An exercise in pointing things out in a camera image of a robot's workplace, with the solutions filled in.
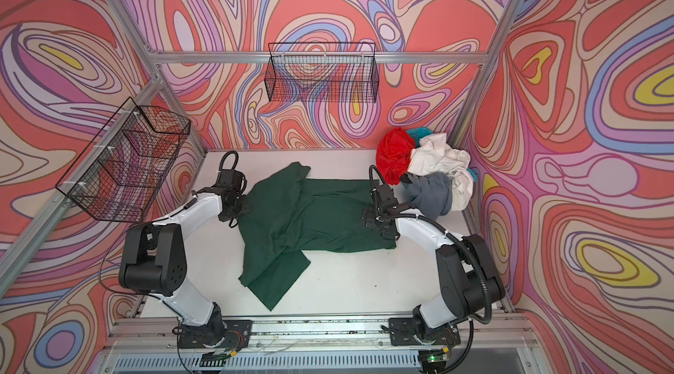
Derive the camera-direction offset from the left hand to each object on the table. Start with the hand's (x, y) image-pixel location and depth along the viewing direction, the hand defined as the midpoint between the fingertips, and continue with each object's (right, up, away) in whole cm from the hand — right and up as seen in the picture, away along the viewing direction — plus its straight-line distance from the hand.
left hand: (243, 207), depth 95 cm
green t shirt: (+16, -3, -2) cm, 16 cm away
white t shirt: (+71, +19, +3) cm, 74 cm away
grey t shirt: (+68, +5, -6) cm, 68 cm away
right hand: (+49, -6, -3) cm, 49 cm away
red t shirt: (+57, +21, +6) cm, 61 cm away
